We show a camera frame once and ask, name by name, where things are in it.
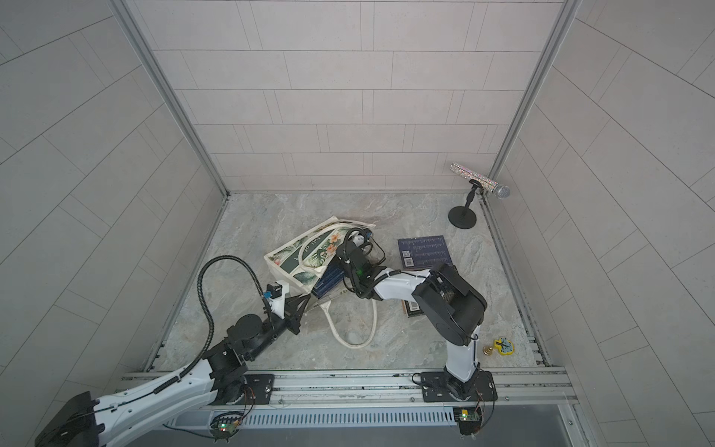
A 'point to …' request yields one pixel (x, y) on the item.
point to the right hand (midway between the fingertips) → (333, 248)
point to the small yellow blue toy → (505, 345)
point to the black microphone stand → (464, 217)
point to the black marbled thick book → (411, 307)
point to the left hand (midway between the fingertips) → (315, 296)
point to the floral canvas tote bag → (299, 262)
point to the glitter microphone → (499, 190)
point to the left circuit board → (224, 426)
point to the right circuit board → (469, 419)
